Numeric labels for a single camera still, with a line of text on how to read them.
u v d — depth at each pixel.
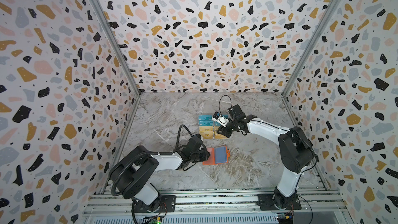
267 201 0.75
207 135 0.95
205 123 0.95
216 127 0.94
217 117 0.82
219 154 0.90
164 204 0.73
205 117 0.96
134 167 0.49
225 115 0.81
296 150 0.49
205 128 0.95
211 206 0.73
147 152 0.50
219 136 0.93
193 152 0.71
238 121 0.74
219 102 1.17
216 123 0.83
